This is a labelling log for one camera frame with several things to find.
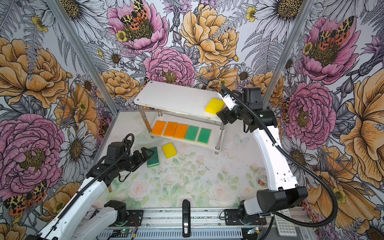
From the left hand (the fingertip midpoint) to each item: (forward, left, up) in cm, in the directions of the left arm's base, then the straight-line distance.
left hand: (149, 161), depth 78 cm
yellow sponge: (+19, -34, +21) cm, 44 cm away
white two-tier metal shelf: (+16, -16, +19) cm, 30 cm away
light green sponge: (+23, -22, -7) cm, 32 cm away
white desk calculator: (-28, -65, -12) cm, 72 cm away
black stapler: (-24, -19, -9) cm, 32 cm away
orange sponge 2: (+28, -8, -8) cm, 30 cm away
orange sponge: (+28, 0, -8) cm, 29 cm away
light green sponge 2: (+20, -30, -6) cm, 37 cm away
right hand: (+14, -39, +22) cm, 47 cm away
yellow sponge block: (+14, -7, -14) cm, 21 cm away
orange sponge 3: (+25, -15, -8) cm, 31 cm away
